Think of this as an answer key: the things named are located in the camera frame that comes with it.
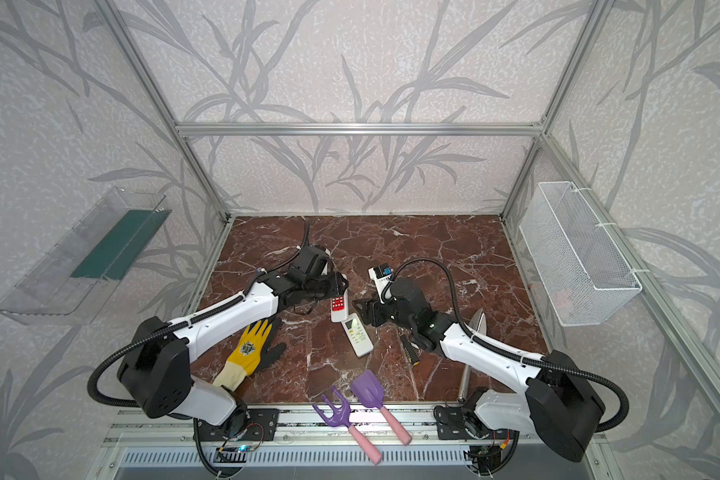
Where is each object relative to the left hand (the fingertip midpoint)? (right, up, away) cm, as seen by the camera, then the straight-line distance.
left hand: (348, 277), depth 85 cm
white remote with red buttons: (-2, -8, -3) cm, 9 cm away
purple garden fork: (-1, -34, -11) cm, 36 cm away
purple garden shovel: (+6, -29, -7) cm, 31 cm away
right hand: (+5, -3, -6) cm, 8 cm away
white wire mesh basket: (+52, +3, -24) cm, 57 cm away
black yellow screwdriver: (+18, -21, -1) cm, 28 cm away
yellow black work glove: (-26, -21, -1) cm, 34 cm away
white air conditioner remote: (+2, -17, +2) cm, 18 cm away
